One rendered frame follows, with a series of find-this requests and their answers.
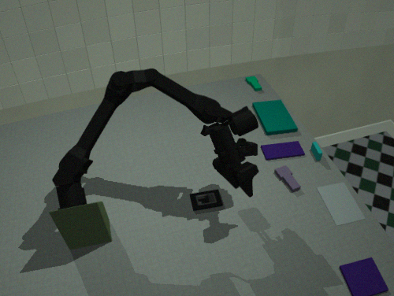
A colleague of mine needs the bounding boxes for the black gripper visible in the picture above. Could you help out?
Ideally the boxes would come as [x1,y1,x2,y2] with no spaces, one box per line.
[212,140,259,197]

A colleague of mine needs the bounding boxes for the small teal block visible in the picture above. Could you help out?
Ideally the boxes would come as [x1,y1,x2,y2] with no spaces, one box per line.
[311,142,323,161]

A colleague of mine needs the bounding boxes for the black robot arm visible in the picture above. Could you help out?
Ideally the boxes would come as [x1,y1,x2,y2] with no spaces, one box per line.
[52,68,258,209]

